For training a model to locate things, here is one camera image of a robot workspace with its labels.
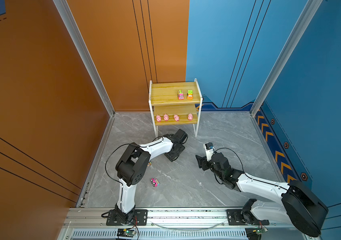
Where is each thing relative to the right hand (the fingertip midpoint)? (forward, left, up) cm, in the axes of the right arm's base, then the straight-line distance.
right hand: (200, 154), depth 86 cm
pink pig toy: (+21, +25, +9) cm, 33 cm away
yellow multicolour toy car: (-3, +30, -7) cm, 31 cm away
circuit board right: (-36, -23, -11) cm, 45 cm away
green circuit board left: (-36, +38, -11) cm, 53 cm away
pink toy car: (-13, +26, -7) cm, 30 cm away
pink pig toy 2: (+21, +20, +9) cm, 30 cm away
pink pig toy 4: (+22, +5, +8) cm, 24 cm away
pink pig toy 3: (+21, +13, +8) cm, 26 cm away
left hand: (+7, +11, -7) cm, 15 cm away
